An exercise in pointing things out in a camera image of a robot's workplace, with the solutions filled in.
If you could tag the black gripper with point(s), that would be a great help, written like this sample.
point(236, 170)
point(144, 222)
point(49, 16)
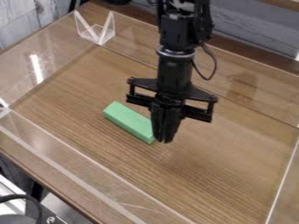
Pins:
point(169, 95)

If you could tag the black metal frame base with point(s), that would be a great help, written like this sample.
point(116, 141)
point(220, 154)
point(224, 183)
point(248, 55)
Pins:
point(60, 214)

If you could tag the clear acrylic corner bracket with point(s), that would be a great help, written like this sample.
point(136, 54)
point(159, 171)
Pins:
point(99, 34)

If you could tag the clear acrylic enclosure wall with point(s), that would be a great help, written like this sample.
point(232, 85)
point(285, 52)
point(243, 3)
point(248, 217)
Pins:
point(227, 171)

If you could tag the green rectangular block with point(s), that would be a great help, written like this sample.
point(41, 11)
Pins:
point(129, 121)

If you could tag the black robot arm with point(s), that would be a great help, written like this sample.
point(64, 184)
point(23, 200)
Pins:
point(184, 25)

